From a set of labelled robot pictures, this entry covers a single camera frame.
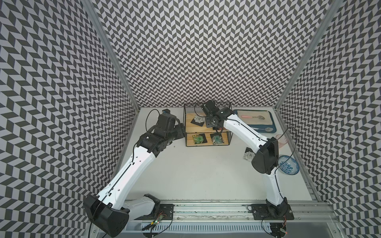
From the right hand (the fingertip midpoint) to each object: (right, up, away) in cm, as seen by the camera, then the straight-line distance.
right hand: (214, 122), depth 89 cm
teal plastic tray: (+36, -4, +21) cm, 42 cm away
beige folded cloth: (+34, +3, +23) cm, 41 cm away
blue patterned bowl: (+45, -26, -2) cm, 52 cm away
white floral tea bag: (-10, +2, 0) cm, 10 cm away
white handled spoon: (+39, -5, +14) cm, 42 cm away
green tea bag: (+3, -11, +10) cm, 15 cm away
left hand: (-19, -4, -15) cm, 24 cm away
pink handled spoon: (+38, +4, +23) cm, 45 cm away
